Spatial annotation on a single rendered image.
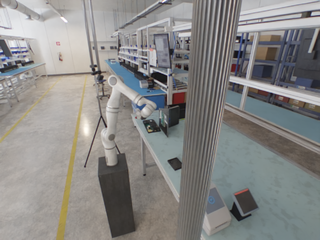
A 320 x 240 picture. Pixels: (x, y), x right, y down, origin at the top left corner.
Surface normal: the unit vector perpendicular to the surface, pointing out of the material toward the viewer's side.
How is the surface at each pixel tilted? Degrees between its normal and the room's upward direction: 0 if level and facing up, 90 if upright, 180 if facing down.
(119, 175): 90
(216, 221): 41
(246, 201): 32
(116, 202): 90
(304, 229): 0
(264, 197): 0
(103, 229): 0
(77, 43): 90
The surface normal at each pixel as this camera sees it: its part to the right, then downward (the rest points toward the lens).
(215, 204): 0.20, -0.60
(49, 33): 0.36, 0.39
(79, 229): 0.00, -0.91
